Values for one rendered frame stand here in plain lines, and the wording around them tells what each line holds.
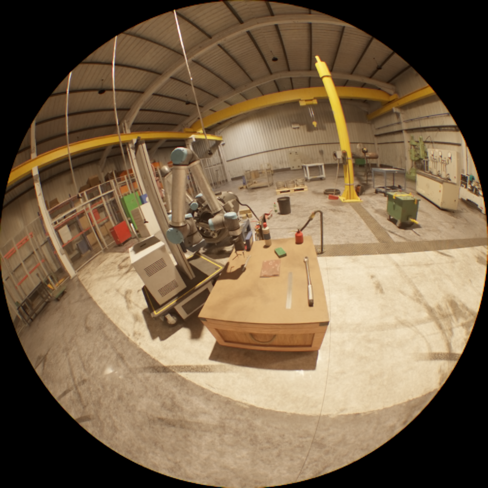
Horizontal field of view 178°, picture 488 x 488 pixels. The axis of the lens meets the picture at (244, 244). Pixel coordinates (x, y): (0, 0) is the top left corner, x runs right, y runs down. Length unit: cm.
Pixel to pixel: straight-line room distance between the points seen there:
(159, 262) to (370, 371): 188
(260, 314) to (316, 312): 32
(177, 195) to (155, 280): 76
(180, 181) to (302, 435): 187
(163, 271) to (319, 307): 124
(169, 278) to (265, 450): 157
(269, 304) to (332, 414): 92
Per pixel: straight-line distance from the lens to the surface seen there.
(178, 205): 119
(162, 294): 155
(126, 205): 924
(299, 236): 147
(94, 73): 903
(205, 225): 238
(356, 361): 136
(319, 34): 1083
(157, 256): 140
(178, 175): 114
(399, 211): 324
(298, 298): 100
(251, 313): 96
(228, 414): 129
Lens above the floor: 123
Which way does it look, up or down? 27 degrees down
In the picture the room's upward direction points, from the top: 15 degrees counter-clockwise
